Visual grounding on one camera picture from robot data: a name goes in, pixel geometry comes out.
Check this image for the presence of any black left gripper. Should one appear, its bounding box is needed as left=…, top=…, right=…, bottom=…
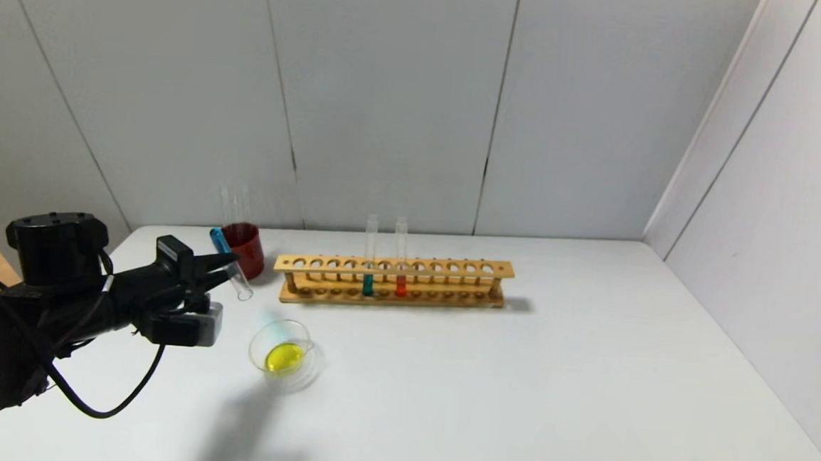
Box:
left=105, top=230, right=240, bottom=340

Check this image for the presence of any test tube with teal liquid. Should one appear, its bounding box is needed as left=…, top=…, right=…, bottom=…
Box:
left=206, top=227, right=258, bottom=302

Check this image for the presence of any test tube with yellow liquid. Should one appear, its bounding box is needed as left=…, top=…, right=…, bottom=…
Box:
left=218, top=187, right=238, bottom=226

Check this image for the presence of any test tube with blue liquid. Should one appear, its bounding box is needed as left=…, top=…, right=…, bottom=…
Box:
left=361, top=214, right=380, bottom=298

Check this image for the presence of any test tube with red liquid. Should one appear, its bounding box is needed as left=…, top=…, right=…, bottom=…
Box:
left=391, top=216, right=412, bottom=299

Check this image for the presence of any wooden test tube rack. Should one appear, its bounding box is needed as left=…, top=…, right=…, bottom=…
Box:
left=272, top=247, right=517, bottom=317

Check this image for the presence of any dark red cup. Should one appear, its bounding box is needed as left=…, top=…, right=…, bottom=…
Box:
left=218, top=221, right=268, bottom=283

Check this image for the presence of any clear glass beaker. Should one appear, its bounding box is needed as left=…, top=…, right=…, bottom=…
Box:
left=246, top=317, right=327, bottom=396

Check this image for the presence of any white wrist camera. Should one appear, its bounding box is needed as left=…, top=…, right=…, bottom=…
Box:
left=144, top=297, right=224, bottom=349

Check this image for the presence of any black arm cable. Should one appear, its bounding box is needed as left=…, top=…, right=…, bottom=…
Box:
left=43, top=337, right=166, bottom=423

